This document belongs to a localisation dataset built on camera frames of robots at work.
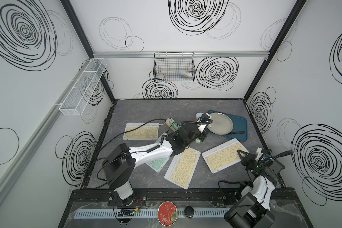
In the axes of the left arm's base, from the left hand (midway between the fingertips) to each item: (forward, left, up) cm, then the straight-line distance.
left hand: (208, 123), depth 75 cm
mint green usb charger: (-10, +6, -1) cm, 12 cm away
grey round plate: (+17, -18, -25) cm, 35 cm away
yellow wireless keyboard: (-15, +13, -25) cm, 32 cm away
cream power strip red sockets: (+15, +23, -21) cm, 34 cm away
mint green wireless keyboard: (-14, +27, -25) cm, 39 cm away
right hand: (-9, -20, -16) cm, 27 cm away
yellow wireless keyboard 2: (-10, -12, -18) cm, 23 cm away
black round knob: (-38, +11, -15) cm, 42 cm away
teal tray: (+18, -31, -25) cm, 44 cm away
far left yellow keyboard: (+9, +36, -25) cm, 44 cm away
